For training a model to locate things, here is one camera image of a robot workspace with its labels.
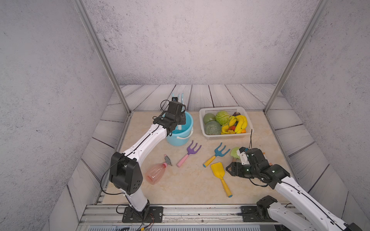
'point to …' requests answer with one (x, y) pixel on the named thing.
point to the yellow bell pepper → (225, 129)
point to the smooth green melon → (208, 116)
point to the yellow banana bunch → (241, 124)
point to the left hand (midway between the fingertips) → (183, 115)
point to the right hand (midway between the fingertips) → (231, 169)
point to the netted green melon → (213, 127)
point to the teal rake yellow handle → (217, 153)
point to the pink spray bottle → (155, 171)
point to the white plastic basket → (232, 111)
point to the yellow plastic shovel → (219, 171)
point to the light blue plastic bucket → (180, 137)
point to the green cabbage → (222, 117)
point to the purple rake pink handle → (190, 150)
